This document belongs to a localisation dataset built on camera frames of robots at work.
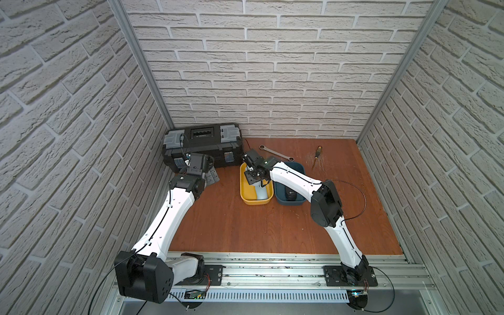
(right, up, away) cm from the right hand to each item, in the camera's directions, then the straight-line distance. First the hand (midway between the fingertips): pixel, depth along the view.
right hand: (256, 174), depth 95 cm
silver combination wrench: (+4, +15, +22) cm, 27 cm away
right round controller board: (+38, -43, -26) cm, 63 cm away
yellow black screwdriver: (+36, +10, +18) cm, 42 cm away
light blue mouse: (+3, -10, 0) cm, 10 cm away
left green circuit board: (-22, -43, -24) cm, 54 cm away
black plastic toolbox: (-17, +15, 0) cm, 23 cm away
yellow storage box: (-4, -9, 0) cm, 10 cm away
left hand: (-21, +2, -15) cm, 26 cm away
